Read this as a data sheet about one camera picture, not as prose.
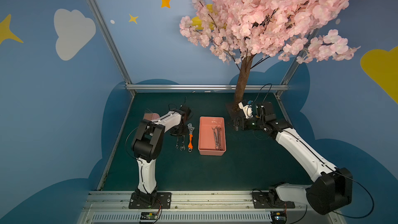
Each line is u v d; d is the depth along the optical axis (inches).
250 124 27.6
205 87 52.4
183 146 36.7
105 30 33.3
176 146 36.7
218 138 37.7
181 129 34.0
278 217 28.6
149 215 28.3
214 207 29.2
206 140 37.9
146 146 20.7
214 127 39.9
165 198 29.5
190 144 36.7
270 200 26.8
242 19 20.0
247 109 27.6
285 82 45.4
